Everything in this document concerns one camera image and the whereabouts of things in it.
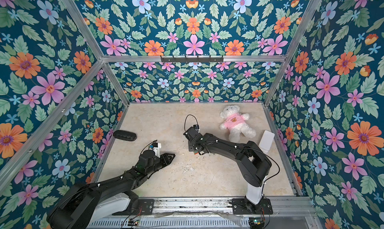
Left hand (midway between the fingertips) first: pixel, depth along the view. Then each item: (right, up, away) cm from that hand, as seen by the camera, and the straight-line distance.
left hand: (176, 155), depth 85 cm
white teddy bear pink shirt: (+37, +19, +13) cm, 44 cm away
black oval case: (-37, +10, +13) cm, 41 cm away
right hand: (+10, +5, +4) cm, 12 cm away
